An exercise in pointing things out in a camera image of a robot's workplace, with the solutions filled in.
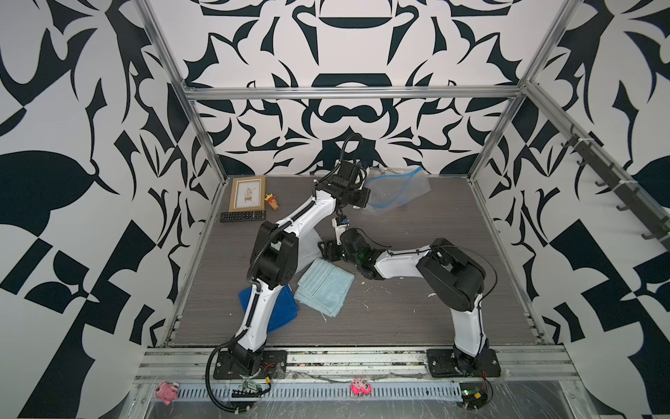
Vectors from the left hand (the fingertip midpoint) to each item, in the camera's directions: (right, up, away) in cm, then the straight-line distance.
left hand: (363, 189), depth 95 cm
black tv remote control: (-47, -10, +10) cm, 49 cm away
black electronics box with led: (+27, -57, -24) cm, 67 cm away
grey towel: (-19, -22, -2) cm, 29 cm away
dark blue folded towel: (-25, -37, -14) cm, 47 cm away
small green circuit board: (-32, -53, -26) cm, 68 cm away
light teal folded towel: (-14, -33, -8) cm, 36 cm away
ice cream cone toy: (-36, -4, +13) cm, 38 cm away
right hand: (-15, -18, -2) cm, 23 cm away
